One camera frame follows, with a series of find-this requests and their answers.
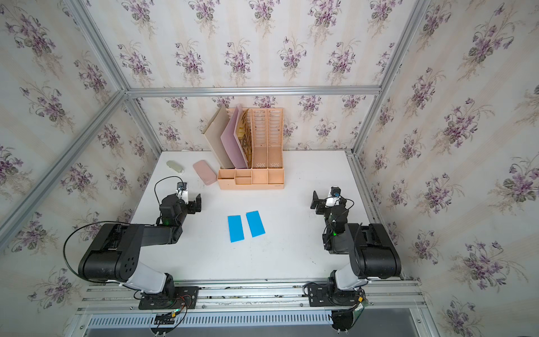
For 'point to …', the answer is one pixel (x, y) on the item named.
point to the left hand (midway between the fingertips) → (190, 194)
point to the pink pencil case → (205, 173)
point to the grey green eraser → (175, 166)
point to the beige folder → (212, 134)
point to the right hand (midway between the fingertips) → (328, 192)
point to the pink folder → (230, 143)
